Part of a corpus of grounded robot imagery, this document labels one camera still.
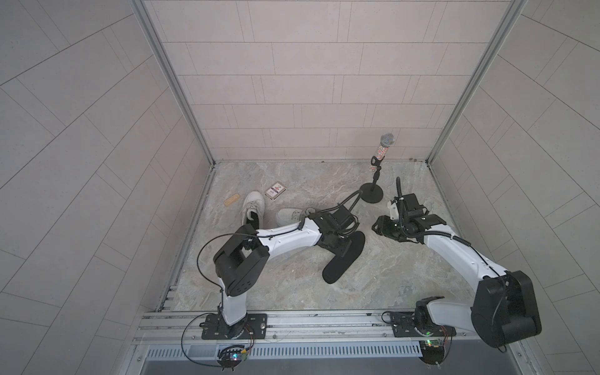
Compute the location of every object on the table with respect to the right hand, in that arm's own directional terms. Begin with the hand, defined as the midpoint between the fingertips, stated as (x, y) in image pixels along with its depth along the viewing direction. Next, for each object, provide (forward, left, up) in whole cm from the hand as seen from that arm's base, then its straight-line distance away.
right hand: (375, 226), depth 86 cm
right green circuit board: (-37, -10, -9) cm, 39 cm away
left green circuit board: (-36, +48, -3) cm, 60 cm away
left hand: (-6, +12, -4) cm, 14 cm away
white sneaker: (+8, +45, +5) cm, 46 cm away
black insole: (-13, +17, -3) cm, 22 cm away
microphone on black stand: (+21, -4, -6) cm, 22 cm away
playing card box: (+23, +39, -3) cm, 45 cm away
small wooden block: (+20, +58, -4) cm, 62 cm away
